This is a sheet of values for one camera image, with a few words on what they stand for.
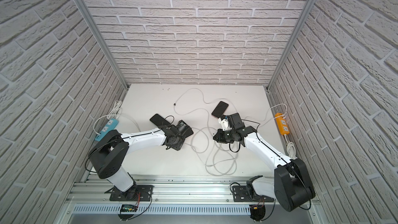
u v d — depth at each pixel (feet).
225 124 2.58
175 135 2.22
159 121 3.27
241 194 2.41
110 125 3.10
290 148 2.86
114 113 3.49
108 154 1.49
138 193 2.39
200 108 3.49
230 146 2.37
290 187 1.31
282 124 3.28
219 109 3.50
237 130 2.11
